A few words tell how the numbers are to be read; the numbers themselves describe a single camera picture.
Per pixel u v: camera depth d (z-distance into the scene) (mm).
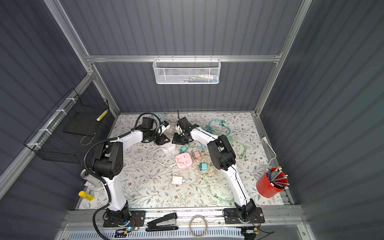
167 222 713
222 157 624
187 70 1236
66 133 722
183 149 958
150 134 817
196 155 937
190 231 697
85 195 749
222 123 1146
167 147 963
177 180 848
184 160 912
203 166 891
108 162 532
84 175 738
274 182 752
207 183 846
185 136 788
